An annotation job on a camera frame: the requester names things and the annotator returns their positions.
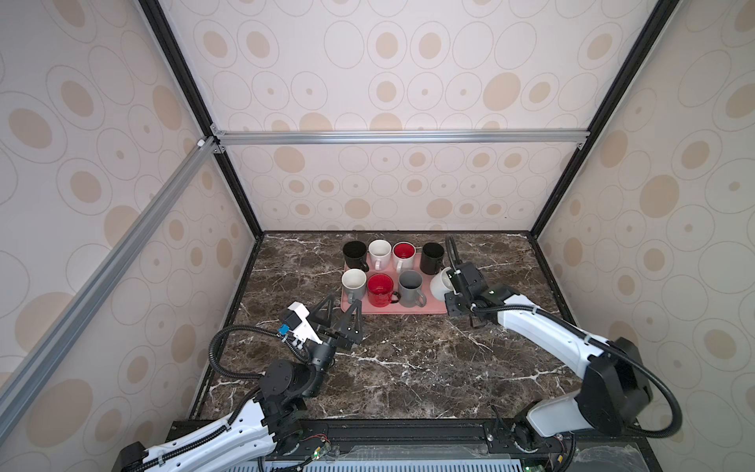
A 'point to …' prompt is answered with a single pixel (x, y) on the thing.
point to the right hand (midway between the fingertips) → (465, 298)
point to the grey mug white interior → (354, 281)
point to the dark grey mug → (410, 288)
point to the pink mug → (379, 254)
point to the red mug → (380, 292)
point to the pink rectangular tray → (345, 307)
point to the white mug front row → (404, 256)
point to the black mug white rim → (432, 258)
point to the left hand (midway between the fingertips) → (356, 301)
